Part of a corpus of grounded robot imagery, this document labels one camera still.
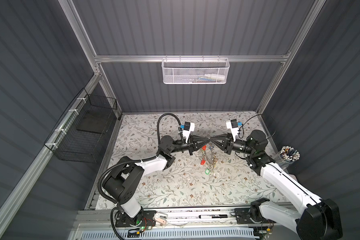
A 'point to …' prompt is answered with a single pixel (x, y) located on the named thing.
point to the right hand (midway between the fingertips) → (212, 142)
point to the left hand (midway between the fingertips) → (209, 141)
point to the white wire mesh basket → (195, 71)
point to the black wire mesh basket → (79, 134)
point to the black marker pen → (213, 216)
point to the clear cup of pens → (286, 155)
